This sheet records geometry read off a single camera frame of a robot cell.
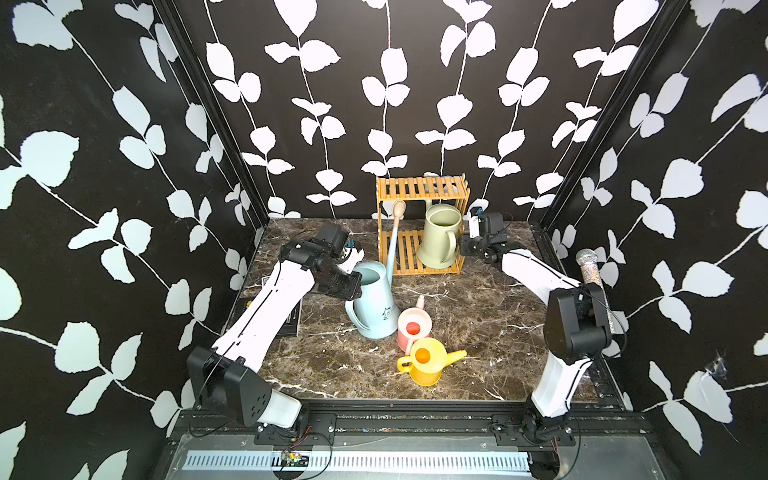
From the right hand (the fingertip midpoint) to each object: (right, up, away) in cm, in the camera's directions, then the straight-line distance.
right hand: (461, 233), depth 97 cm
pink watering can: (-16, -26, -15) cm, 34 cm away
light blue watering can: (-28, -24, -14) cm, 39 cm away
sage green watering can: (-6, +4, +2) cm, 8 cm away
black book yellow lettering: (-54, -30, -6) cm, 62 cm away
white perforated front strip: (-14, -57, -26) cm, 64 cm away
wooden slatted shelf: (-14, +13, -4) cm, 20 cm away
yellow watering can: (-14, -34, -22) cm, 43 cm away
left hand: (-31, -16, -20) cm, 40 cm away
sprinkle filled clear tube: (+30, -8, -18) cm, 36 cm away
